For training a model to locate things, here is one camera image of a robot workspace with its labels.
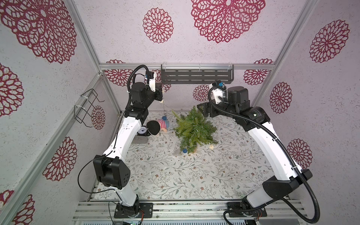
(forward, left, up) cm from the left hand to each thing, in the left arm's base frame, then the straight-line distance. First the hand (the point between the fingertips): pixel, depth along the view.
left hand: (160, 84), depth 75 cm
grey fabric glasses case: (-10, +20, -39) cm, 45 cm away
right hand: (-14, -22, 0) cm, 26 cm away
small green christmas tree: (-21, -17, -13) cm, 30 cm away
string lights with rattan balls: (-7, -1, -20) cm, 21 cm away
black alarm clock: (-3, +18, -40) cm, 44 cm away
